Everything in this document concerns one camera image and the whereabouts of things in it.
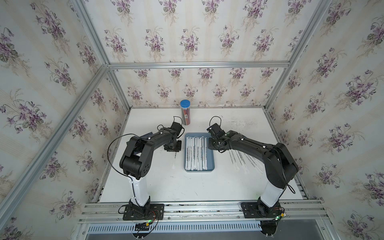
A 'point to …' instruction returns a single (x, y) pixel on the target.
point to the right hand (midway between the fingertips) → (212, 145)
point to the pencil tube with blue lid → (185, 109)
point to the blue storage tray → (211, 164)
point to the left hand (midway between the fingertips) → (177, 150)
